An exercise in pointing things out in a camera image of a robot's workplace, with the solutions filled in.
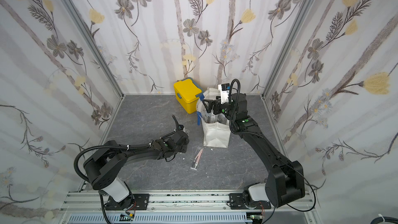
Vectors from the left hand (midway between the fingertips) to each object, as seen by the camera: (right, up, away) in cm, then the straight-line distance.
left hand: (186, 142), depth 91 cm
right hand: (+15, +26, -17) cm, 34 cm away
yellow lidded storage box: (-1, +32, +13) cm, 34 cm away
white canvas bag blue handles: (+17, +10, -10) cm, 22 cm away
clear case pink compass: (+7, -8, -3) cm, 11 cm away
